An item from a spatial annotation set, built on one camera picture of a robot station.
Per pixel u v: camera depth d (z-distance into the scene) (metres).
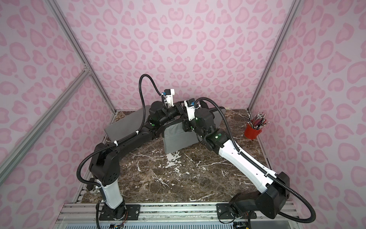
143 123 0.62
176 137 0.76
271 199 0.37
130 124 1.06
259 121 0.93
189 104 0.59
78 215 0.74
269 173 0.41
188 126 0.63
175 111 0.71
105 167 0.48
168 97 0.71
